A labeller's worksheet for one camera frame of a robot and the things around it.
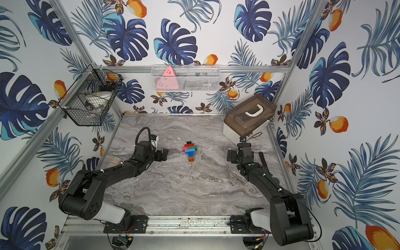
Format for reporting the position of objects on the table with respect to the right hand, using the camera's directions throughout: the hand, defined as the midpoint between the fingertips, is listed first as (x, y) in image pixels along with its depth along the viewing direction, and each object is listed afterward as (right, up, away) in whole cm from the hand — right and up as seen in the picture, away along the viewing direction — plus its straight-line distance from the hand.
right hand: (239, 151), depth 90 cm
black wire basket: (-85, +42, +1) cm, 95 cm away
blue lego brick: (-28, -3, +8) cm, 30 cm away
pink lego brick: (-33, 0, +10) cm, 34 cm away
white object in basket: (-75, +28, -10) cm, 80 cm away
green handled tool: (+16, -8, +6) cm, 19 cm away
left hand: (-46, +2, +3) cm, 46 cm away
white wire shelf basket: (-32, +46, +12) cm, 57 cm away
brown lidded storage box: (+7, +21, +2) cm, 22 cm away
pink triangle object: (-41, +40, 0) cm, 58 cm away
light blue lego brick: (-29, 0, +9) cm, 31 cm away
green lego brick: (-26, +1, +10) cm, 28 cm away
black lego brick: (-30, +4, +13) cm, 33 cm away
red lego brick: (-31, +2, +13) cm, 34 cm away
